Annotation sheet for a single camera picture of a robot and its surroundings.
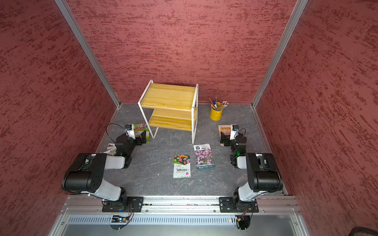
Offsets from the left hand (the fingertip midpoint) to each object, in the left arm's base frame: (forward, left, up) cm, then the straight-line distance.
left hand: (138, 133), depth 94 cm
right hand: (+1, -59, 0) cm, 59 cm away
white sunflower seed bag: (-19, -29, -7) cm, 35 cm away
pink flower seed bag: (-14, -43, -7) cm, 46 cm away
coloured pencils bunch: (+24, -51, +3) cm, 57 cm away
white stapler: (-9, +17, -5) cm, 20 cm away
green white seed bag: (+8, +3, -6) cm, 10 cm away
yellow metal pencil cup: (+18, -52, -2) cm, 55 cm away
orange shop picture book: (+8, -60, -7) cm, 61 cm away
